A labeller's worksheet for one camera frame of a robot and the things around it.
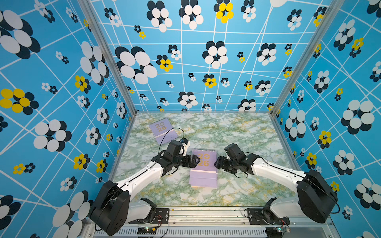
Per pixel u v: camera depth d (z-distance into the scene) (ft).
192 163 2.42
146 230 2.37
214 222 2.40
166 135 3.57
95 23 2.42
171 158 2.15
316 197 1.37
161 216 2.40
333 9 2.24
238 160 2.16
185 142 2.53
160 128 3.55
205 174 2.74
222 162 2.48
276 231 2.25
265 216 2.15
